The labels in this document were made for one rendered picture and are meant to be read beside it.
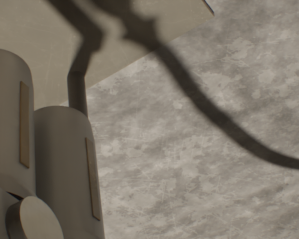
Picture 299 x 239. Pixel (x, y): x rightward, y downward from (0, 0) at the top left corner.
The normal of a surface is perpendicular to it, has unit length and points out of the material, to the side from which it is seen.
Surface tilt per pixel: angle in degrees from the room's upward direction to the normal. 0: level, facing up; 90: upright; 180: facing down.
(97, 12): 0
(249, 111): 0
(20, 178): 90
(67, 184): 90
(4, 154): 90
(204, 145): 0
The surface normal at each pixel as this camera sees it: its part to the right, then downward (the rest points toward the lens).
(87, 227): 0.64, -0.58
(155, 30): 0.13, 0.72
